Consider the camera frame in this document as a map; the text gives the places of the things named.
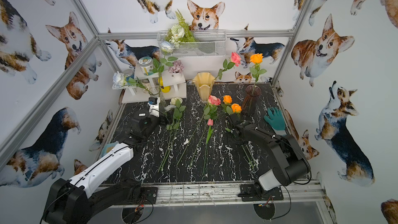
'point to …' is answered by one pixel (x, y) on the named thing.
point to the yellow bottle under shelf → (166, 89)
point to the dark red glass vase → (249, 104)
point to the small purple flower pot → (176, 69)
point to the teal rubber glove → (276, 120)
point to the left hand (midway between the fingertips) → (164, 103)
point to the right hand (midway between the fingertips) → (236, 137)
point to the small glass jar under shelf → (146, 85)
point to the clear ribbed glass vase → (156, 91)
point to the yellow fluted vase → (203, 81)
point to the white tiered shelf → (178, 85)
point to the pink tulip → (210, 124)
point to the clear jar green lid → (146, 65)
